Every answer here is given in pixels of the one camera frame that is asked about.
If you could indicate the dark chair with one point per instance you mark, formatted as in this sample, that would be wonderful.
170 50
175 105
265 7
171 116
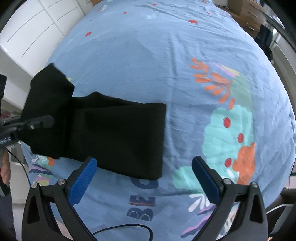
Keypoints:
286 220

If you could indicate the white wardrobe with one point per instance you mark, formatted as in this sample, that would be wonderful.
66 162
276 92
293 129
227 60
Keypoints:
30 30

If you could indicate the person's left hand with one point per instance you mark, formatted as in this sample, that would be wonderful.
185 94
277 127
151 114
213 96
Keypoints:
5 171

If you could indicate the metal rail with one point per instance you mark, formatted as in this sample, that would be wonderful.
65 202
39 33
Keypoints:
281 27

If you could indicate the blue printed bed sheet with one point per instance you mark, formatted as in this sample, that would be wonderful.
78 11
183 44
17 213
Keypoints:
150 58

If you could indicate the wooden dresser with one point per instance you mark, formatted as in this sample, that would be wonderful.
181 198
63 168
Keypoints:
249 14

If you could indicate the black bag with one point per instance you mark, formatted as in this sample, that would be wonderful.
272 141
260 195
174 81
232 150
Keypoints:
263 34

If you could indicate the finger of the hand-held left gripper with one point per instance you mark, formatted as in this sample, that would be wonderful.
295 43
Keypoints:
39 122

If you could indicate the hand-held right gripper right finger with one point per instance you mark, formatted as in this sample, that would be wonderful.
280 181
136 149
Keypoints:
207 183

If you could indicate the black pants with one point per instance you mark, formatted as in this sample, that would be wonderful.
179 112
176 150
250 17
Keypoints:
115 134

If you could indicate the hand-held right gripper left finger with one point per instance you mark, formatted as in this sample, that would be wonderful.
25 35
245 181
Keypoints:
82 183

